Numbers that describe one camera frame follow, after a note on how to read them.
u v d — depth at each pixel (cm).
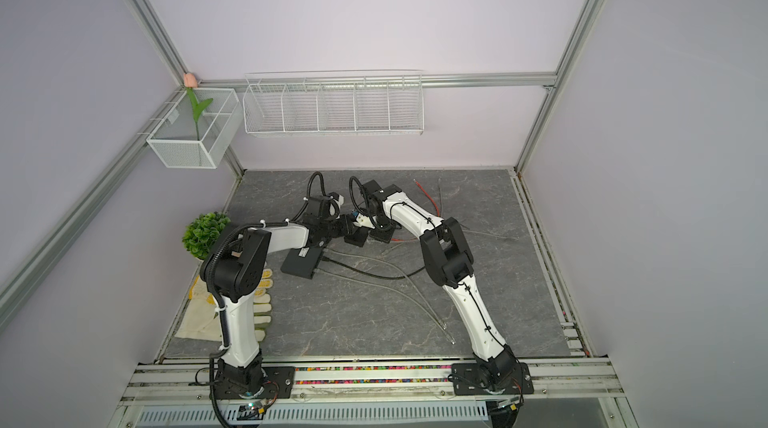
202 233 83
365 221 93
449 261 61
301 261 94
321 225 84
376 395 73
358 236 99
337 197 97
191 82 89
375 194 78
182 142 77
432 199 112
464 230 62
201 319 85
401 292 88
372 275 92
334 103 100
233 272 54
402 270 93
